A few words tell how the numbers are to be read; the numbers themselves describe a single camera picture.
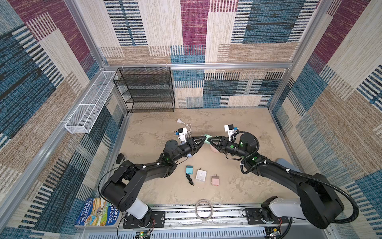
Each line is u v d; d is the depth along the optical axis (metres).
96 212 0.74
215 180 0.84
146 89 1.09
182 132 0.78
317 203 0.41
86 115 0.73
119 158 0.90
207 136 0.77
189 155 0.77
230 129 0.76
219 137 0.73
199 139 0.77
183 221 0.73
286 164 0.90
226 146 0.70
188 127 1.08
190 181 0.85
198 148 0.73
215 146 0.72
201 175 0.85
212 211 0.76
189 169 0.87
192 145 0.71
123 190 0.45
